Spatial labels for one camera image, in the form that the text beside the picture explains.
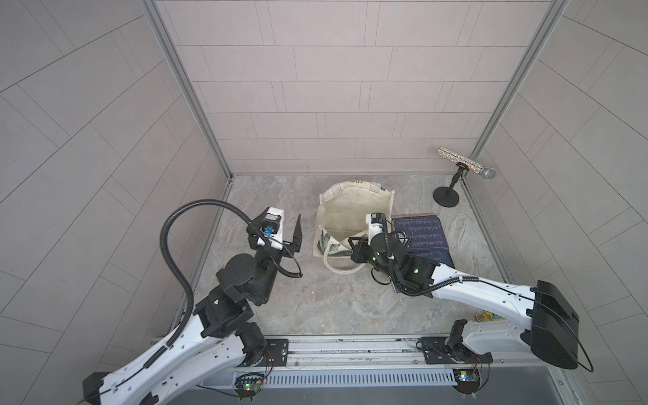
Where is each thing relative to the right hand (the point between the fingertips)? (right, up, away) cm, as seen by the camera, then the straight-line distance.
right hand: (345, 242), depth 76 cm
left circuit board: (-26, -35, -11) cm, 44 cm away
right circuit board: (+33, -36, -8) cm, 50 cm away
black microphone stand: (+46, +13, +31) cm, 57 cm away
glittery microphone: (+50, +22, +11) cm, 56 cm away
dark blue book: (+34, -6, +10) cm, 36 cm away
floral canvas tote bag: (-1, +7, +17) cm, 19 cm away
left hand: (-14, +11, -15) cm, 23 cm away
